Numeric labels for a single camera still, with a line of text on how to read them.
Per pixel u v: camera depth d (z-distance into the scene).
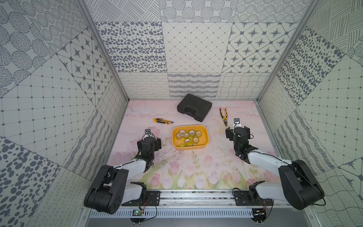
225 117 1.08
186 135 0.98
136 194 0.63
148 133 0.80
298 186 0.42
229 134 0.82
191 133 0.98
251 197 0.66
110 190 0.42
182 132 0.98
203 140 0.95
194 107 1.08
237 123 0.76
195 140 0.96
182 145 0.91
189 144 0.93
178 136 0.98
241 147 0.68
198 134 0.98
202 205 0.73
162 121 1.07
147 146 0.70
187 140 0.95
